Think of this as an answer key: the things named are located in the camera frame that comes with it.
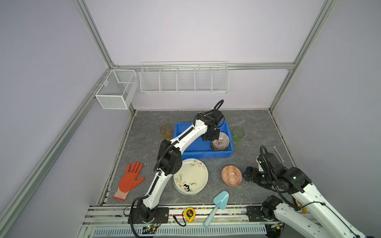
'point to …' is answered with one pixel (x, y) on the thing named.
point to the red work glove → (128, 181)
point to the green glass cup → (237, 133)
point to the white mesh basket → (118, 89)
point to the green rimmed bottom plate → (182, 192)
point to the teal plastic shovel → (222, 200)
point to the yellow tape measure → (190, 213)
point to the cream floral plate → (192, 178)
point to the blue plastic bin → (202, 148)
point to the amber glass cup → (166, 130)
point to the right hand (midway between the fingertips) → (249, 178)
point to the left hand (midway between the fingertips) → (215, 140)
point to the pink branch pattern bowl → (221, 143)
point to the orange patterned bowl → (231, 175)
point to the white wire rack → (188, 77)
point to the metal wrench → (282, 160)
